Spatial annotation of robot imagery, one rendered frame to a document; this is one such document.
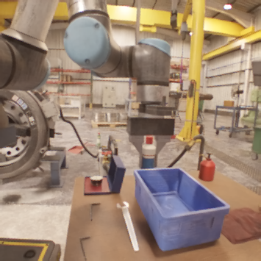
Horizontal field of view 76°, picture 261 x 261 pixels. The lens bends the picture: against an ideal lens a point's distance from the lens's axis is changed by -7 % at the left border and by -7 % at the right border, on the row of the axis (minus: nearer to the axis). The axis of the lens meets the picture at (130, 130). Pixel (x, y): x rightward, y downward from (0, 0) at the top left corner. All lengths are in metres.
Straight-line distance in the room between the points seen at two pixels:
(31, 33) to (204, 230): 0.76
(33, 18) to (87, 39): 0.32
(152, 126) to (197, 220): 0.27
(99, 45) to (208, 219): 0.49
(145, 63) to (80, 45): 0.18
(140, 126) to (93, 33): 0.26
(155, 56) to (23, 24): 0.41
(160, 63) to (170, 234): 0.43
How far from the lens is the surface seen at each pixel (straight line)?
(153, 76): 0.47
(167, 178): 0.76
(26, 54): 0.65
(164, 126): 0.50
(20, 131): 1.43
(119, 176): 0.74
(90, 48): 0.37
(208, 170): 0.96
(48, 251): 0.78
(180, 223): 0.49
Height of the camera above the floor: 0.86
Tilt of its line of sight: 10 degrees down
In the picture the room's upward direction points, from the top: 3 degrees clockwise
